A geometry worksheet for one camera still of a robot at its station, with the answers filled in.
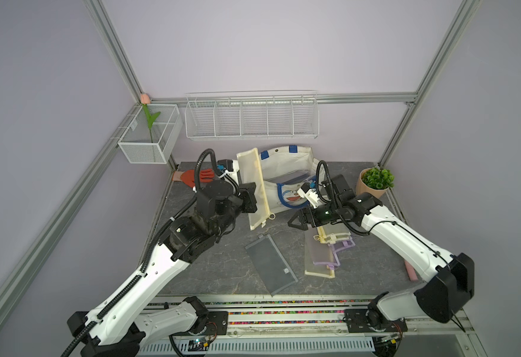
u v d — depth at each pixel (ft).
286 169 3.44
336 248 2.93
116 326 1.21
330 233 2.96
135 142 2.54
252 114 3.16
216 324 2.39
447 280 1.30
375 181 3.16
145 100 2.93
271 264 2.85
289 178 3.31
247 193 1.73
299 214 2.20
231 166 1.75
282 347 5.18
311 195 2.32
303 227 2.18
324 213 2.15
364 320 2.38
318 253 2.94
